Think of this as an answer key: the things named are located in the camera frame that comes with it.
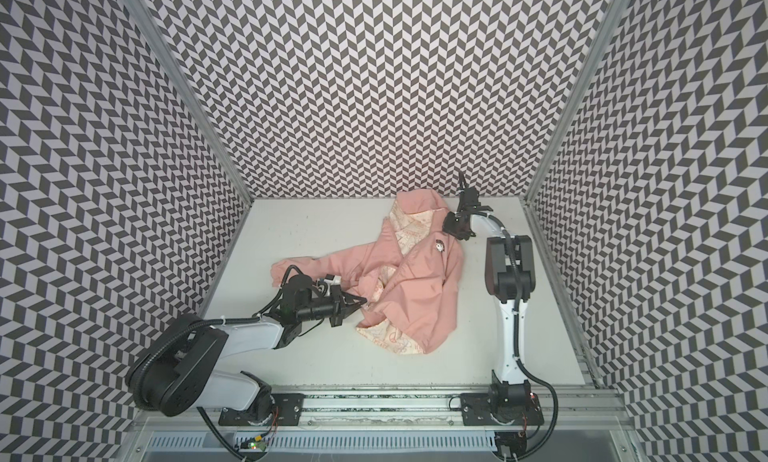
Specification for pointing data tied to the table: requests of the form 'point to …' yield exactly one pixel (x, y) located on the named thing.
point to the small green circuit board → (258, 445)
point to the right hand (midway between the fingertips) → (452, 225)
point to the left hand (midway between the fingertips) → (365, 300)
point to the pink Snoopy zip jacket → (407, 272)
